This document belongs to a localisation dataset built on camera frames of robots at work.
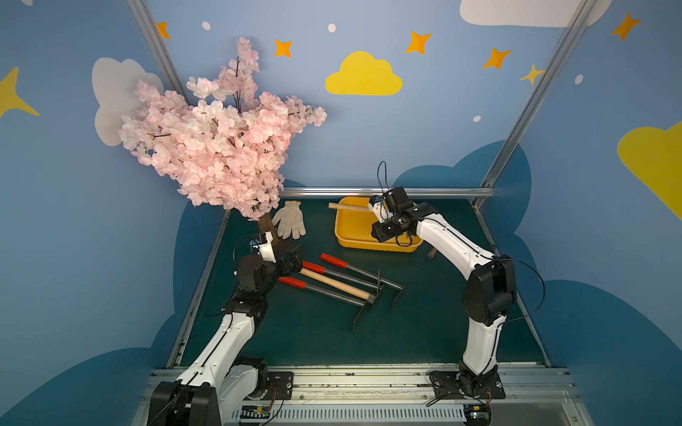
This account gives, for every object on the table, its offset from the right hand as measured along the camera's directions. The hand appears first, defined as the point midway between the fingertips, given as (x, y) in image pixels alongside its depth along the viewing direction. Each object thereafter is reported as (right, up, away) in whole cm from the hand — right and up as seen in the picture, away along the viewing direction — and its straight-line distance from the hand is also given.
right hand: (379, 228), depth 92 cm
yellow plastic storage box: (-9, 0, +17) cm, 19 cm away
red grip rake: (-22, -15, +6) cm, 28 cm away
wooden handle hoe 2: (-15, -20, +2) cm, 25 cm away
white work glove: (-37, +3, +24) cm, 44 cm away
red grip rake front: (-19, -22, -1) cm, 29 cm away
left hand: (-29, -5, -10) cm, 31 cm away
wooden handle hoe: (-9, +9, +20) cm, 24 cm away
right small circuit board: (+25, -52, -18) cm, 61 cm away
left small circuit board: (-38, -51, -18) cm, 66 cm away
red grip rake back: (-5, -17, +5) cm, 18 cm away
